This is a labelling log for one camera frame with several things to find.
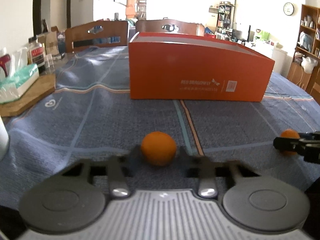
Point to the black monitor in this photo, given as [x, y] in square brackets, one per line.
[241, 33]

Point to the wooden shelf unit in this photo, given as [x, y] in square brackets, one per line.
[306, 47]

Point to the round wall clock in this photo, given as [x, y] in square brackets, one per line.
[288, 8]

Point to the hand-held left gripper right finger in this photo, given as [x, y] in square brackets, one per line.
[183, 156]

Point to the white cylindrical container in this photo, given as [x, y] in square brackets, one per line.
[3, 140]

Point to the small tangerine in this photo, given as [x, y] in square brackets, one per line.
[290, 133]

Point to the white floor air conditioner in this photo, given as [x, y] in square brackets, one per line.
[213, 16]

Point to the brown wooden chair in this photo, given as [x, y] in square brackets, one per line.
[75, 36]
[187, 27]

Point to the teal white tissue pack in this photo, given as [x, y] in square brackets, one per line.
[20, 80]

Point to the white plastic bag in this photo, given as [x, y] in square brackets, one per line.
[308, 64]

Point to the brown cardboard boxes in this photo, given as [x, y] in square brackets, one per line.
[51, 41]

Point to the tall dark bookshelf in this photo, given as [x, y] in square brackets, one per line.
[225, 16]

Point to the dark bottle with red label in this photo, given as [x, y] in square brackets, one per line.
[36, 55]

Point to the narrow bookshelf with books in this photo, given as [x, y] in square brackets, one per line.
[141, 8]

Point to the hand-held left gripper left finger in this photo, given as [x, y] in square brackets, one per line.
[135, 156]

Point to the orange cardboard box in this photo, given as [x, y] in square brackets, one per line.
[187, 67]

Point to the wooden cutting board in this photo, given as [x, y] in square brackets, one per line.
[32, 97]

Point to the blue patterned tablecloth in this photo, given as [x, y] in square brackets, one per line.
[112, 120]

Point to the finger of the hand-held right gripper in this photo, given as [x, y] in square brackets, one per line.
[285, 143]
[311, 135]

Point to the stack of orange boxes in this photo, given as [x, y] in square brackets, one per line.
[130, 5]

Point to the orange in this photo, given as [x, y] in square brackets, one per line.
[158, 148]

